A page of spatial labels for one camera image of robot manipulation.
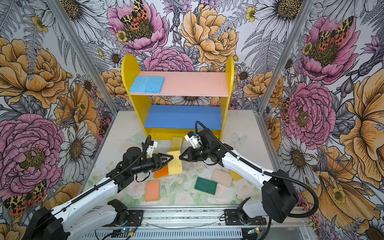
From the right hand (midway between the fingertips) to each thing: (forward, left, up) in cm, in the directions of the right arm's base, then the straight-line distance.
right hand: (181, 162), depth 74 cm
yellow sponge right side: (-2, -29, -14) cm, 32 cm away
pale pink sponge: (-1, -22, -17) cm, 28 cm away
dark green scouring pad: (-6, -12, -17) cm, 22 cm away
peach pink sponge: (-8, +17, -16) cm, 24 cm away
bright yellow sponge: (-2, +3, -1) cm, 4 cm away
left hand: (+1, +5, -1) cm, 5 cm away
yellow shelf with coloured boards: (+27, +12, 0) cm, 29 cm away
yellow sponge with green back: (+22, +6, -17) cm, 28 cm away
